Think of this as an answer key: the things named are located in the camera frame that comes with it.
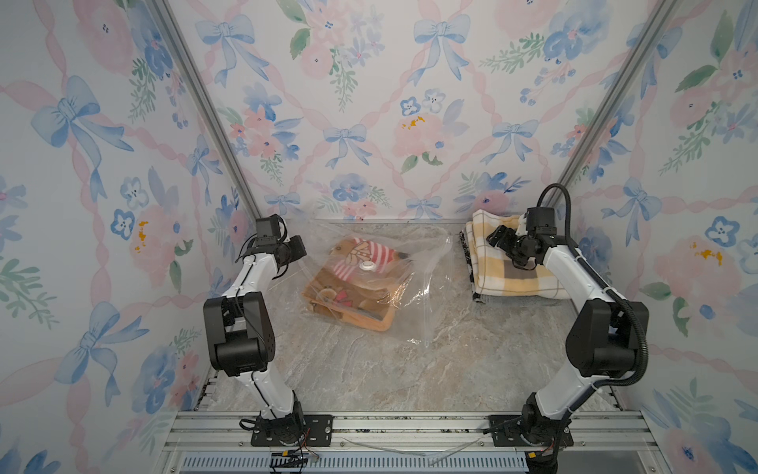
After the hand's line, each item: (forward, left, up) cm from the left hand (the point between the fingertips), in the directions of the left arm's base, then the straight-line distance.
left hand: (302, 245), depth 95 cm
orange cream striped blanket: (-12, -58, +2) cm, 59 cm away
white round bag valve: (-8, -21, -1) cm, 23 cm away
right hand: (-1, -62, +3) cm, 63 cm away
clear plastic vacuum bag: (-24, -36, +8) cm, 44 cm away
